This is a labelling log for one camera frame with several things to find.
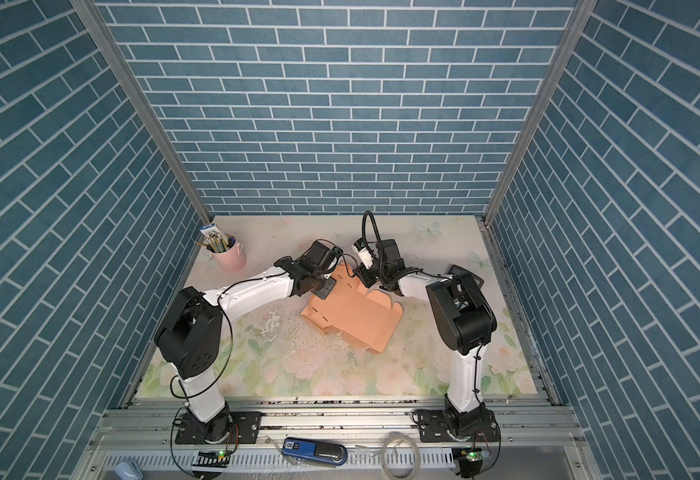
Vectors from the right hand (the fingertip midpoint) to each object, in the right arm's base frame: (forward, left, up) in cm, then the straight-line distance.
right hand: (357, 264), depth 99 cm
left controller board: (-55, +30, -9) cm, 64 cm away
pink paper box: (-16, -3, -8) cm, 18 cm away
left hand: (-9, +9, +2) cm, 13 cm away
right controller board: (-50, -32, -10) cm, 61 cm away
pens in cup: (-3, +43, +12) cm, 45 cm away
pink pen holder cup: (-3, +42, +1) cm, 42 cm away
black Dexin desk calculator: (+3, -34, -4) cm, 35 cm away
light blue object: (-59, +46, -3) cm, 75 cm away
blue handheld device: (-52, +5, -2) cm, 53 cm away
